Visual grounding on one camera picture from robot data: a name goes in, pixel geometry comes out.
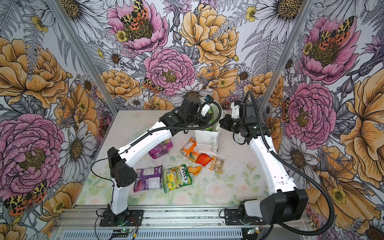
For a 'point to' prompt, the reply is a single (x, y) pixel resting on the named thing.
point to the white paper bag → (209, 141)
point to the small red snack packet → (203, 159)
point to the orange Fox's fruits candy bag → (189, 151)
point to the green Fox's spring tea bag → (176, 177)
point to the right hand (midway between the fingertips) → (218, 125)
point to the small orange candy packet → (195, 170)
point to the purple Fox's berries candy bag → (148, 178)
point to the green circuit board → (121, 233)
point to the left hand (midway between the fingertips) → (208, 118)
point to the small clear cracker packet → (217, 164)
